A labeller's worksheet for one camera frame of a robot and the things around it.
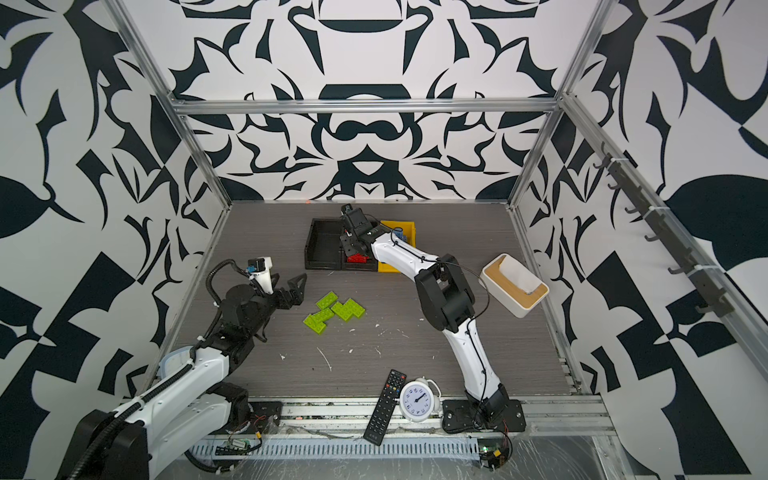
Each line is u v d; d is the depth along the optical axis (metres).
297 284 0.77
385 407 0.74
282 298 0.73
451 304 0.58
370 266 0.97
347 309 0.92
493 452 0.71
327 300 0.94
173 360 0.81
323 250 1.08
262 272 0.72
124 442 0.41
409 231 1.02
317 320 0.87
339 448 0.71
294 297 0.75
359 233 0.77
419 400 0.74
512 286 0.94
